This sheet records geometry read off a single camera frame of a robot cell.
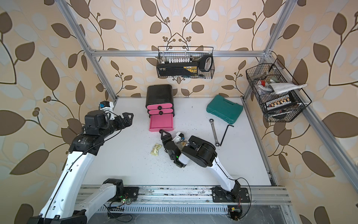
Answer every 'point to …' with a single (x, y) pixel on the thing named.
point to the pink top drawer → (159, 106)
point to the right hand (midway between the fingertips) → (161, 133)
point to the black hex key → (225, 133)
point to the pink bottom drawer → (164, 122)
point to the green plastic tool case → (227, 110)
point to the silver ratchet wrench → (211, 120)
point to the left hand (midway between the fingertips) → (126, 115)
